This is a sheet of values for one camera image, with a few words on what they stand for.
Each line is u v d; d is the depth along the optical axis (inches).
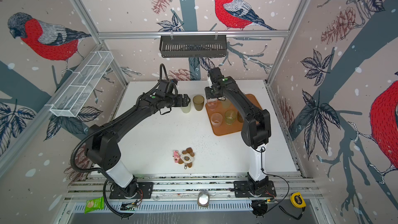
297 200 27.0
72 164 15.9
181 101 30.0
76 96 29.0
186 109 39.3
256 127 20.1
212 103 40.8
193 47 41.8
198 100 39.6
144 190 28.8
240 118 38.3
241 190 28.7
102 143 17.3
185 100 30.4
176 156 32.5
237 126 38.6
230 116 38.0
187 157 32.1
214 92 30.5
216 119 37.4
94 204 27.3
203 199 24.5
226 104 39.8
